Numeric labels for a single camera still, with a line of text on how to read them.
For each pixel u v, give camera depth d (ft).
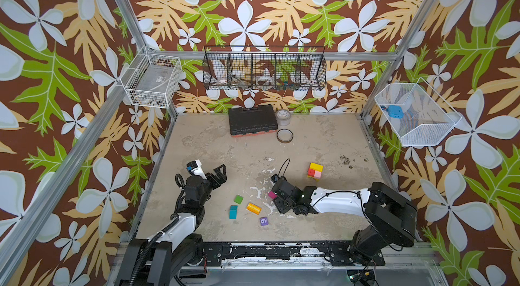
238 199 2.90
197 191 2.17
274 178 2.59
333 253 2.42
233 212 2.76
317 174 3.02
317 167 3.04
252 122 3.61
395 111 2.83
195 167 2.51
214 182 2.53
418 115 2.69
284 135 3.66
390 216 1.45
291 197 2.18
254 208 2.79
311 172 3.05
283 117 3.87
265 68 3.20
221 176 2.58
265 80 3.24
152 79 2.83
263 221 2.65
